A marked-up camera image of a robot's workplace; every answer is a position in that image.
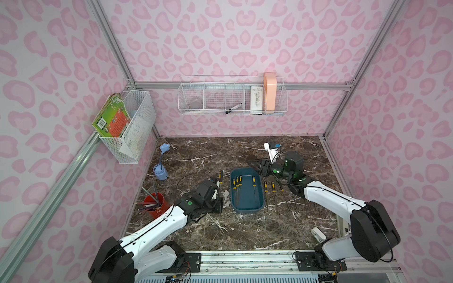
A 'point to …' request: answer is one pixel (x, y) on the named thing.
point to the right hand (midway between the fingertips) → (249, 163)
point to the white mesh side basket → (138, 103)
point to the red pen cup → (156, 204)
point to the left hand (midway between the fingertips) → (223, 201)
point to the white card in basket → (256, 98)
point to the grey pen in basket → (238, 105)
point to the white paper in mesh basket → (135, 137)
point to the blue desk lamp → (160, 170)
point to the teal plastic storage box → (247, 195)
